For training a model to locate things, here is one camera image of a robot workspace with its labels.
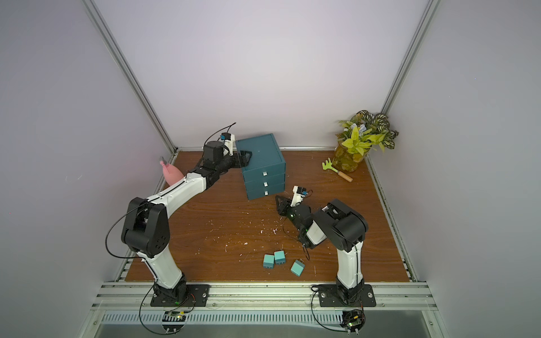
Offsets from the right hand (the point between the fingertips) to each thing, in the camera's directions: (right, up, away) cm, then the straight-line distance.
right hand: (278, 195), depth 91 cm
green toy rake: (+28, +14, +22) cm, 38 cm away
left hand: (-13, +19, -1) cm, 23 cm away
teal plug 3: (+7, -26, -13) cm, 30 cm away
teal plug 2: (+1, -23, -11) cm, 25 cm away
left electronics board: (-37, -42, -19) cm, 59 cm away
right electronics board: (+26, -40, -21) cm, 52 cm away
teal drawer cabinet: (-5, +10, -6) cm, 12 cm away
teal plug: (-4, -24, -11) cm, 27 cm away
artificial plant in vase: (+35, +26, -1) cm, 43 cm away
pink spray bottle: (-51, +9, +8) cm, 53 cm away
